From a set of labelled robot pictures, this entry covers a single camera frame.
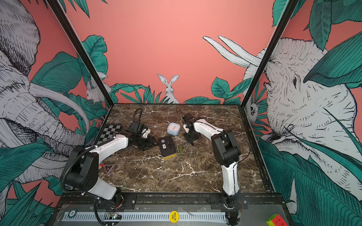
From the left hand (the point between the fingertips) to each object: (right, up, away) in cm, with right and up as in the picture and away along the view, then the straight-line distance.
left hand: (158, 143), depth 89 cm
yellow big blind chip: (+12, -34, -19) cm, 41 cm away
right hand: (+21, +3, +8) cm, 22 cm away
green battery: (+14, -5, +6) cm, 16 cm away
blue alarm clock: (+9, +8, +12) cm, 17 cm away
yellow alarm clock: (+6, -4, +4) cm, 8 cm away
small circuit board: (-20, -33, -19) cm, 43 cm away
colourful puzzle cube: (+61, -33, -23) cm, 73 cm away
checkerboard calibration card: (-37, +6, +10) cm, 39 cm away
